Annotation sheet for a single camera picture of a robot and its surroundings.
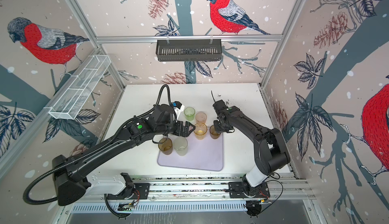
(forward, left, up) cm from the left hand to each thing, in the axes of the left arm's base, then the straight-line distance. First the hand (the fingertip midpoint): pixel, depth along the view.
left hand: (189, 127), depth 70 cm
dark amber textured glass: (+7, -14, -22) cm, 27 cm away
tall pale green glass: (+1, +6, -23) cm, 24 cm away
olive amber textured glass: (0, +14, -24) cm, 28 cm away
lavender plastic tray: (-4, -9, -26) cm, 28 cm away
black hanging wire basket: (+59, +2, +4) cm, 59 cm away
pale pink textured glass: (+19, -6, -21) cm, 29 cm away
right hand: (+8, -17, -18) cm, 26 cm away
